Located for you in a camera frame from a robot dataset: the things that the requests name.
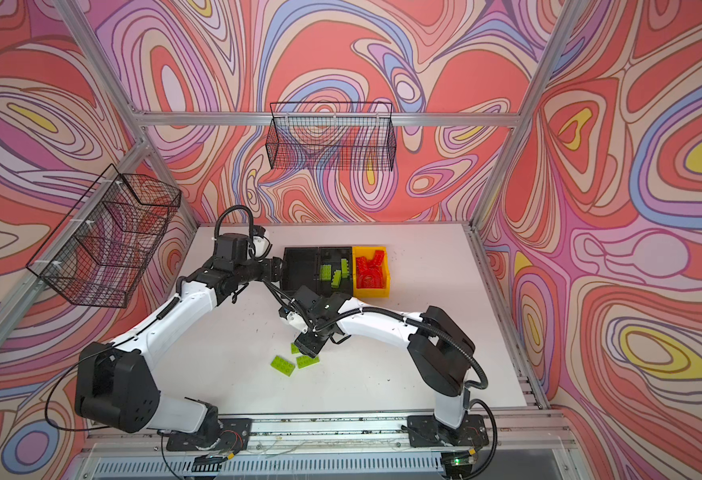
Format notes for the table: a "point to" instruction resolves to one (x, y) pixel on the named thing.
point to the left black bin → (302, 269)
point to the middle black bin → (335, 271)
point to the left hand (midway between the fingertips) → (280, 260)
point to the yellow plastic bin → (369, 252)
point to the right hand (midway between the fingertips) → (316, 347)
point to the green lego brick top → (325, 272)
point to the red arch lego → (370, 273)
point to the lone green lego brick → (345, 267)
